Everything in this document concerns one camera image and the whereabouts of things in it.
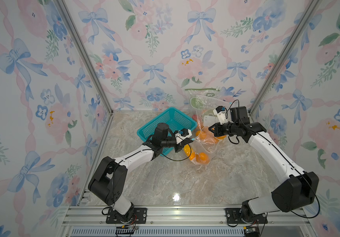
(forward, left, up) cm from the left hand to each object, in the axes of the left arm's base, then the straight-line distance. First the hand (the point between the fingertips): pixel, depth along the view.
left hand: (192, 139), depth 79 cm
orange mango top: (+3, -10, -2) cm, 11 cm away
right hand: (+6, -10, +3) cm, 12 cm away
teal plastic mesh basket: (+28, +7, -17) cm, 34 cm away
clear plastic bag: (-6, -4, -1) cm, 7 cm away
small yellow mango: (-2, +1, -10) cm, 10 cm away
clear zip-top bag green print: (+29, -10, +1) cm, 31 cm away
